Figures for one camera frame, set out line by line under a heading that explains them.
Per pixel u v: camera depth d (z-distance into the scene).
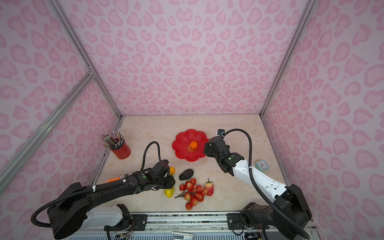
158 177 0.67
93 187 0.46
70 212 0.41
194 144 0.99
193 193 0.80
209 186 0.80
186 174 0.86
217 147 0.61
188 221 0.75
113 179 0.88
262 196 0.40
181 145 1.01
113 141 0.90
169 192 0.79
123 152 0.94
